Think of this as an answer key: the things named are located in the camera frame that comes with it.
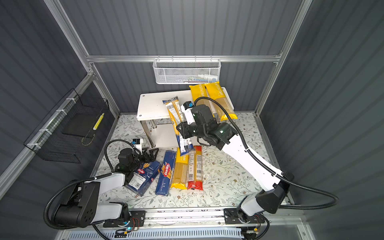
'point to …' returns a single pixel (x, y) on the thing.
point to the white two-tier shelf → (152, 111)
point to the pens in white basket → (195, 79)
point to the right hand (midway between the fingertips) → (179, 127)
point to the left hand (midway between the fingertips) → (152, 149)
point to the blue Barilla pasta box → (142, 178)
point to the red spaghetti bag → (195, 169)
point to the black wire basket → (63, 135)
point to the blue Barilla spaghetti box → (164, 182)
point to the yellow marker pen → (98, 121)
